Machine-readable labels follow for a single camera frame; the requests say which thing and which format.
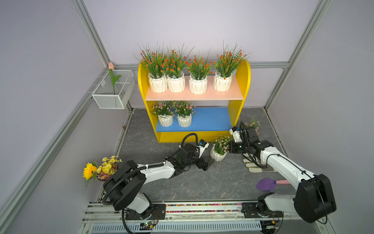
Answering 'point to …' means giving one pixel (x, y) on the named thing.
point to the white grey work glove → (254, 165)
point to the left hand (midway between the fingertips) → (208, 156)
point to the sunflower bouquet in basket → (103, 172)
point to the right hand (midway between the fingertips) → (225, 146)
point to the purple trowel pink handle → (269, 184)
